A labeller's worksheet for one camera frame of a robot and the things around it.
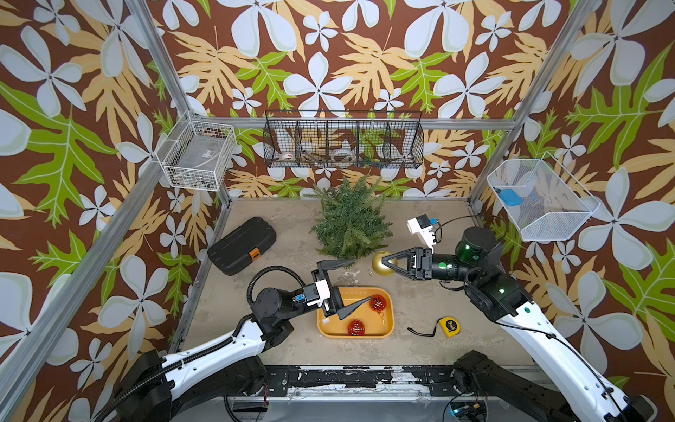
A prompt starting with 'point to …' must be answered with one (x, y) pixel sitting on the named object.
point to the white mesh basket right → (539, 199)
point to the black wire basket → (338, 139)
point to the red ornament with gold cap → (378, 303)
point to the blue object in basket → (511, 198)
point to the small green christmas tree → (352, 221)
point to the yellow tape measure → (450, 326)
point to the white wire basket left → (198, 155)
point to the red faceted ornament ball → (356, 328)
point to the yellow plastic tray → (373, 319)
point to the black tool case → (243, 246)
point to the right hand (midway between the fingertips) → (385, 266)
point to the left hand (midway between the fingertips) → (360, 273)
